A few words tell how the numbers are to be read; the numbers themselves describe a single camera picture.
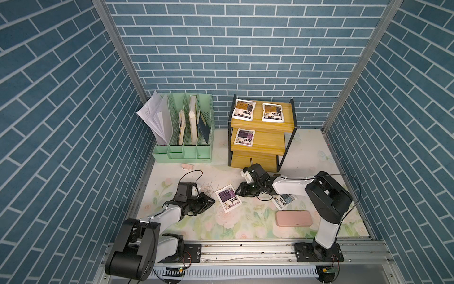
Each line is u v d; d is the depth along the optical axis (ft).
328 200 1.58
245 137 3.02
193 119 3.07
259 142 2.99
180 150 3.36
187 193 2.38
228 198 2.91
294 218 2.84
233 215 2.78
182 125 3.12
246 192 2.64
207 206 2.58
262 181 2.42
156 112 2.91
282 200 2.91
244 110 2.58
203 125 3.65
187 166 3.28
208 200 2.84
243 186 2.69
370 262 2.43
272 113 2.57
